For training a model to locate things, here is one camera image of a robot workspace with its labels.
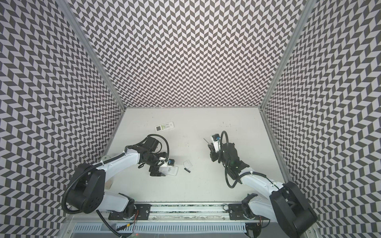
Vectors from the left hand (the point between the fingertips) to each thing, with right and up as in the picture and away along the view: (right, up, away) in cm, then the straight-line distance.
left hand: (164, 165), depth 87 cm
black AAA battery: (+14, -3, 0) cm, 14 cm away
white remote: (+3, -3, -2) cm, 5 cm away
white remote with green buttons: (-4, +22, +19) cm, 29 cm away
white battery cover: (+13, 0, +2) cm, 13 cm away
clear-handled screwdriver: (+26, +13, -2) cm, 30 cm away
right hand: (+27, +10, -2) cm, 29 cm away
